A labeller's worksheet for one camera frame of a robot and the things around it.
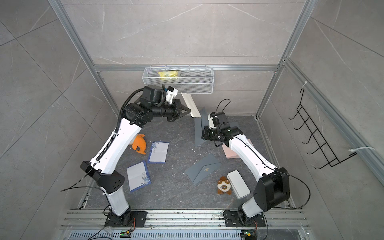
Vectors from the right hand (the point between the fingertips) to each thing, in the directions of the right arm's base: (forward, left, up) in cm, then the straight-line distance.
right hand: (203, 132), depth 83 cm
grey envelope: (-11, -2, -20) cm, 23 cm away
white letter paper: (0, +29, -21) cm, 36 cm away
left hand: (-2, +6, +21) cm, 22 cm away
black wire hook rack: (-17, -52, +10) cm, 55 cm away
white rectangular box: (-24, -19, -17) cm, 35 cm away
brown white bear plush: (-24, -11, -18) cm, 32 cm away
